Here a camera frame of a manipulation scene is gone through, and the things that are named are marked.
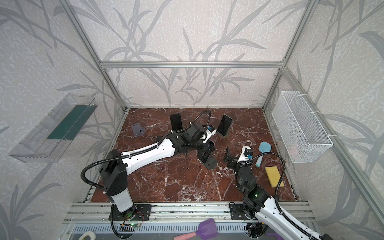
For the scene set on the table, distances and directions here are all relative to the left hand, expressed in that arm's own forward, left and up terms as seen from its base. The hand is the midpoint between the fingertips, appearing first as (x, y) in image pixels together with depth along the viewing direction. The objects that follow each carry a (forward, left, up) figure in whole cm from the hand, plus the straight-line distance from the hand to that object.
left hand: (212, 141), depth 80 cm
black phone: (-9, +4, +4) cm, 11 cm away
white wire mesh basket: (-6, -36, +18) cm, 41 cm away
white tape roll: (-41, +56, -17) cm, 71 cm away
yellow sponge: (-13, -36, -16) cm, 41 cm away
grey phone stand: (+16, +50, -14) cm, 55 cm away
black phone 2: (+19, +23, -7) cm, 30 cm away
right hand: (-3, -12, +2) cm, 13 cm away
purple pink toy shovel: (-38, +3, -16) cm, 42 cm away
